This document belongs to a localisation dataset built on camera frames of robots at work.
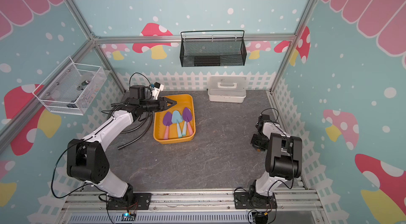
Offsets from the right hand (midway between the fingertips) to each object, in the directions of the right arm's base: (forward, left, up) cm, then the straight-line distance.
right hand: (258, 146), depth 92 cm
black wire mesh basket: (+47, +26, +36) cm, 65 cm away
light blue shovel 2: (+19, +50, +3) cm, 54 cm away
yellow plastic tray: (+33, +47, +4) cm, 57 cm away
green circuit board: (-33, +67, -2) cm, 75 cm away
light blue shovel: (+10, +44, +3) cm, 45 cm away
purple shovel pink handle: (+18, +56, +2) cm, 59 cm away
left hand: (+13, +47, +24) cm, 54 cm away
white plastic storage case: (+37, +17, +12) cm, 42 cm away
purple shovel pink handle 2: (+20, +43, +3) cm, 48 cm away
